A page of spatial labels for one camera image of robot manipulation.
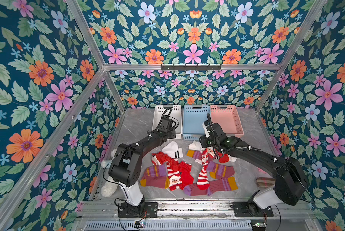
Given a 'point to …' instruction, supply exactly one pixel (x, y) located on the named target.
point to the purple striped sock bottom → (221, 185)
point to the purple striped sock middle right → (217, 171)
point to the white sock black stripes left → (172, 149)
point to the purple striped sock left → (156, 176)
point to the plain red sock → (185, 169)
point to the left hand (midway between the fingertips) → (173, 130)
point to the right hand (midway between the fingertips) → (204, 135)
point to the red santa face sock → (223, 158)
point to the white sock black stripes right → (196, 146)
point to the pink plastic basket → (228, 119)
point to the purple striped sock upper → (197, 155)
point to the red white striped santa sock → (203, 182)
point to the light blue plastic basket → (193, 117)
